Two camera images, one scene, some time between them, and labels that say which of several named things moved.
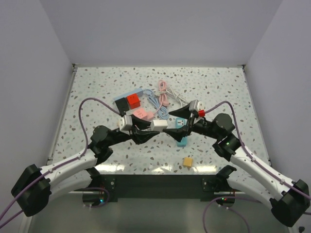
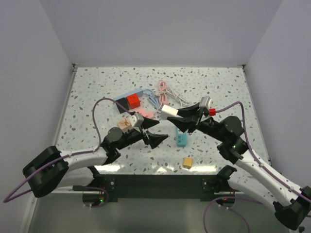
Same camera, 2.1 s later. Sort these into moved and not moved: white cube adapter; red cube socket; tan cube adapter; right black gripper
Moved: white cube adapter; right black gripper
Not moved: red cube socket; tan cube adapter
